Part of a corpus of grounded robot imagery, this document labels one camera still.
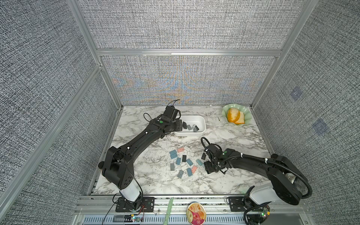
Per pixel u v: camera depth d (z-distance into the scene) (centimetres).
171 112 65
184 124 106
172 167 87
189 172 84
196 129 103
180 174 84
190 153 92
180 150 94
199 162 88
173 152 93
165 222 69
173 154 91
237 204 73
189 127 105
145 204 73
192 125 106
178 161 90
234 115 104
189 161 88
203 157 90
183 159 90
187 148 95
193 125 104
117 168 44
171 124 75
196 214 68
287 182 43
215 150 69
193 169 86
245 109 110
